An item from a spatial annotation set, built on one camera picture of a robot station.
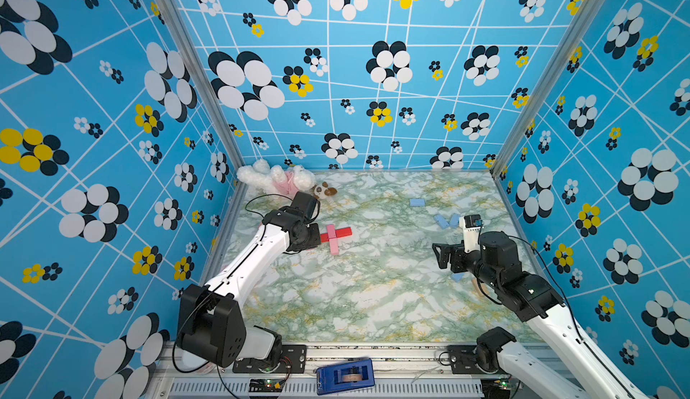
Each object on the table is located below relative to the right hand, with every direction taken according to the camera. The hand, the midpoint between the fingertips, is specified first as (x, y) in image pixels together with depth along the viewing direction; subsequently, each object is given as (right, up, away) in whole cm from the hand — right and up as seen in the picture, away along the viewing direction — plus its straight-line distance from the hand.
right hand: (452, 242), depth 75 cm
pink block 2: (-35, -5, +22) cm, 42 cm away
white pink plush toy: (-65, +20, +30) cm, 75 cm away
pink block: (-36, 0, +25) cm, 44 cm away
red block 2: (-32, -1, +25) cm, 40 cm away
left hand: (-40, 0, +10) cm, 41 cm away
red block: (-39, -2, +24) cm, 45 cm away
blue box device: (-30, -33, -7) cm, 45 cm away
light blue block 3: (+7, -14, +13) cm, 20 cm away
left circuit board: (-52, -38, -3) cm, 64 cm away
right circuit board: (+10, -38, -4) cm, 39 cm away
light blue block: (-1, +10, +34) cm, 36 cm away
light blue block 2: (+6, +3, +27) cm, 27 cm away
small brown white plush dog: (-40, +15, +34) cm, 55 cm away
